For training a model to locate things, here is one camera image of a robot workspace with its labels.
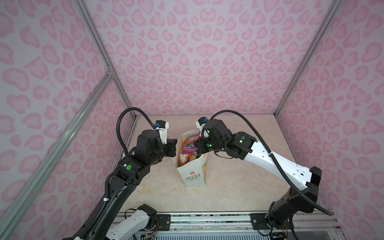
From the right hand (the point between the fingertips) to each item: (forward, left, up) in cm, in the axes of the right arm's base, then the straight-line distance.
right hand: (194, 145), depth 69 cm
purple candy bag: (0, +2, -1) cm, 2 cm away
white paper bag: (-8, +1, -12) cm, 14 cm away
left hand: (0, +7, +4) cm, 8 cm away
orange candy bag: (-2, +5, -8) cm, 10 cm away
